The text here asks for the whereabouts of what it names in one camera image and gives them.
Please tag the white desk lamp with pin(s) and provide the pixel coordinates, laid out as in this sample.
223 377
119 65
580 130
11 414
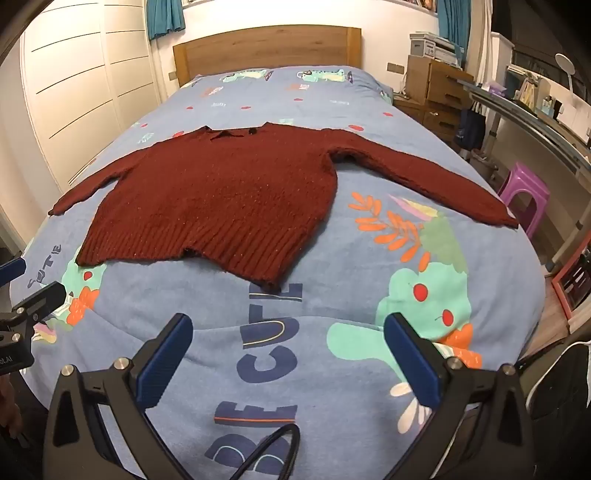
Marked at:
565 64

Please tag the row of books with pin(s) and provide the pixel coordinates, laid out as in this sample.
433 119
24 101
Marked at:
427 3

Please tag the grey desk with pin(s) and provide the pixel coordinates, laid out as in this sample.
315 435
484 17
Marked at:
545 124

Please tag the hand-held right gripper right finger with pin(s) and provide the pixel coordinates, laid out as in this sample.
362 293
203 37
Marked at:
412 364

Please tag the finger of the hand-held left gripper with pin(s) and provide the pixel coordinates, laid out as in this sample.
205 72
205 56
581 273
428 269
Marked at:
11 271
44 297

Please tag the white wardrobe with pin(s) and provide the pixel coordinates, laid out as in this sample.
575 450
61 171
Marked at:
83 78

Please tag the purple plastic stool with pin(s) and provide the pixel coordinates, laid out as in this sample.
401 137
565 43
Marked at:
526 184

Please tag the teal curtain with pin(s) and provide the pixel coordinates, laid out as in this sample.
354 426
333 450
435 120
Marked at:
166 18
455 18

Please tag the red framed panel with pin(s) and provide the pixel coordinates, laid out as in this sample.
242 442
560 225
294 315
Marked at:
561 286

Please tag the white printer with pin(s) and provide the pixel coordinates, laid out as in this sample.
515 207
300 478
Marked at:
434 46

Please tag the wooden headboard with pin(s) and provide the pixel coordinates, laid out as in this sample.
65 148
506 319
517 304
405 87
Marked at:
268 50

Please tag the wall socket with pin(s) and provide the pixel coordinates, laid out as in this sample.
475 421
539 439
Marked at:
395 68

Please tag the dark tote bag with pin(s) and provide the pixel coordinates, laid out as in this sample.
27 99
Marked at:
471 129

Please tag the dark red knit sweater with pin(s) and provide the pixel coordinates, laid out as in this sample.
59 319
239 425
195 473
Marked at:
221 194

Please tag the blue printed blanket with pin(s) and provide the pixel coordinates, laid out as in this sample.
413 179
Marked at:
332 277

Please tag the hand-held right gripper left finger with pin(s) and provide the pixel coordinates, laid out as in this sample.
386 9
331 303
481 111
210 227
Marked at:
165 362

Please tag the brown cardboard box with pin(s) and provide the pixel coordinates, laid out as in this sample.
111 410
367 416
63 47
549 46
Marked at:
438 92

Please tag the black chair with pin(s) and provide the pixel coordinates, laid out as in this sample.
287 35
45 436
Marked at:
563 406

